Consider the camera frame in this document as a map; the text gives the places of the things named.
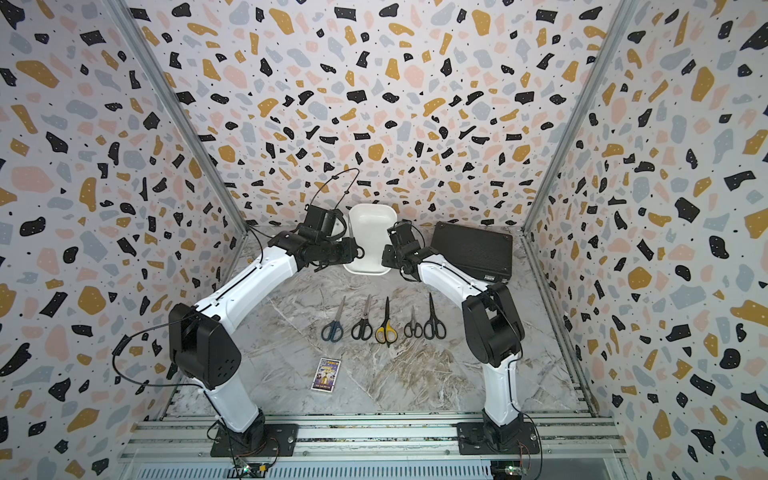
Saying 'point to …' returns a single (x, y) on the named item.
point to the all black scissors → (435, 327)
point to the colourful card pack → (326, 375)
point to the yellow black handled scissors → (386, 333)
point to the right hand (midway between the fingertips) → (389, 253)
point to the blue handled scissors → (334, 330)
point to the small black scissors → (413, 327)
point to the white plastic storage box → (369, 225)
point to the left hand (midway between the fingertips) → (360, 250)
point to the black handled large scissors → (363, 329)
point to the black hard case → (487, 253)
